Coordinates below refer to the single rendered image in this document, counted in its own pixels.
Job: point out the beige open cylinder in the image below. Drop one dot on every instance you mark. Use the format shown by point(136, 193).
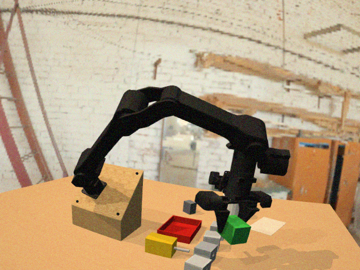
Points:
point(234, 209)

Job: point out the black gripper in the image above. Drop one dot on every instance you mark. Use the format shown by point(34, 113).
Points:
point(238, 191)

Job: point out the red tray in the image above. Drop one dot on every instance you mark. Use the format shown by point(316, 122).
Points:
point(184, 229)

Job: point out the green block with grey pin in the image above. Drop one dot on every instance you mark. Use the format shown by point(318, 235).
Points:
point(236, 231)

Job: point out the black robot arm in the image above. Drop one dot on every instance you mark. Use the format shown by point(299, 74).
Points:
point(247, 135)

